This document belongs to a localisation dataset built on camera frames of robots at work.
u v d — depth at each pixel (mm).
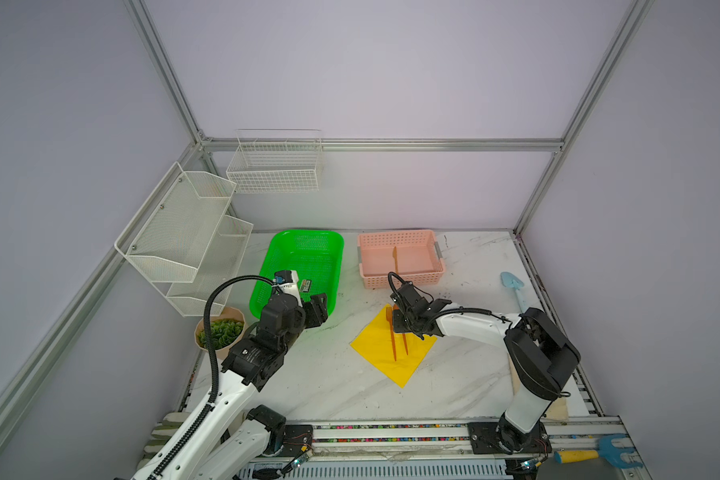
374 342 908
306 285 1040
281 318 529
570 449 732
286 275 637
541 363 464
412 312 717
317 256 1116
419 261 1114
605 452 719
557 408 782
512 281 1038
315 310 648
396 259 1114
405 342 882
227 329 808
